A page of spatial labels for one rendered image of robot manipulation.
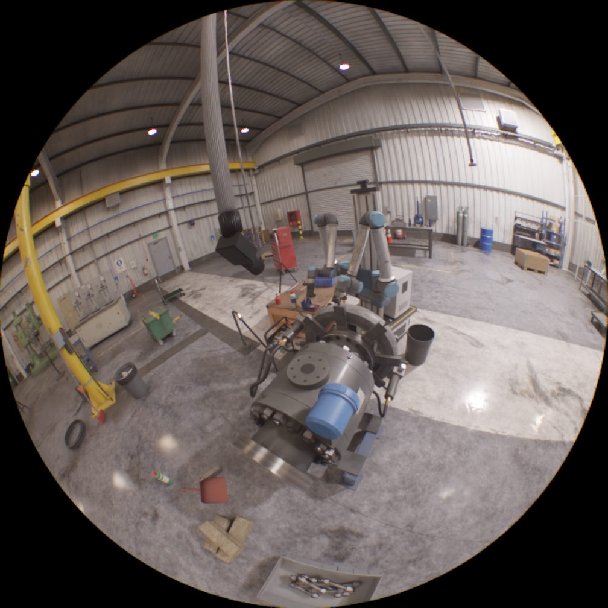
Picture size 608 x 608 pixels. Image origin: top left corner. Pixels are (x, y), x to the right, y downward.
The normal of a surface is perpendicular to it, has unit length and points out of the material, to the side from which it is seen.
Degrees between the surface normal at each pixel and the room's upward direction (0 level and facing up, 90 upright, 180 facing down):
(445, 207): 90
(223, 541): 0
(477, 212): 90
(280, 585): 0
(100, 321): 90
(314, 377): 0
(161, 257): 90
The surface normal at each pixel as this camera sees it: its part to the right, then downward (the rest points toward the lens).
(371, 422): -0.16, -0.87
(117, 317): 0.67, 0.25
